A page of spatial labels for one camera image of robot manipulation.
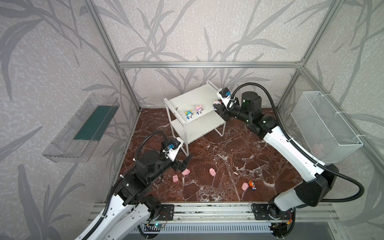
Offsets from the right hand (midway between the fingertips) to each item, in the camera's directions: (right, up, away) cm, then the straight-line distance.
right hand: (217, 97), depth 70 cm
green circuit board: (-28, -61, 0) cm, 67 cm away
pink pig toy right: (+16, -47, +10) cm, 51 cm away
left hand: (-14, -21, -5) cm, 26 cm away
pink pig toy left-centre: (-17, -41, +15) cm, 47 cm away
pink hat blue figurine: (-9, -6, -1) cm, 11 cm away
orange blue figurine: (+20, -46, +10) cm, 51 cm away
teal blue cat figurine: (-13, -8, -2) cm, 16 cm away
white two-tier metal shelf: (-15, -17, +16) cm, 28 cm away
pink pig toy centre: (-1, -41, +15) cm, 44 cm away
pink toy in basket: (+51, -26, +3) cm, 57 cm away
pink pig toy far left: (-22, -44, +13) cm, 51 cm away
